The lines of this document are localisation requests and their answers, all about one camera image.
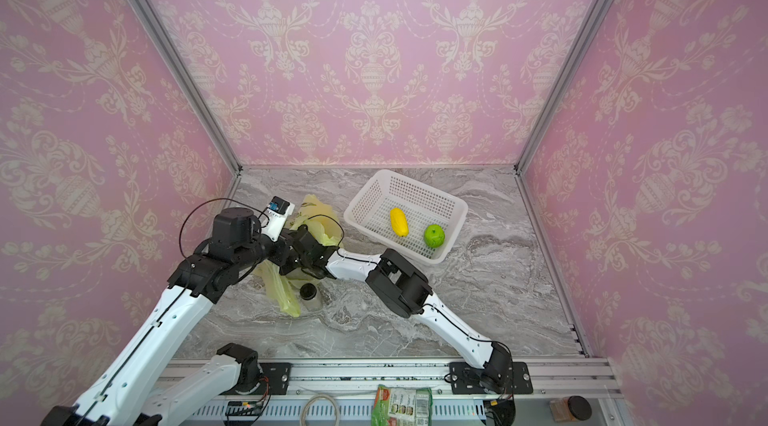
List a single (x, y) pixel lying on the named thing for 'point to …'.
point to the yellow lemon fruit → (399, 222)
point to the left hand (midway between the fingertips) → (296, 233)
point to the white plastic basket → (369, 213)
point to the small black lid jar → (311, 298)
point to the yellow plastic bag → (323, 225)
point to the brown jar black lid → (570, 408)
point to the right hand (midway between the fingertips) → (270, 260)
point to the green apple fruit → (434, 235)
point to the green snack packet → (401, 406)
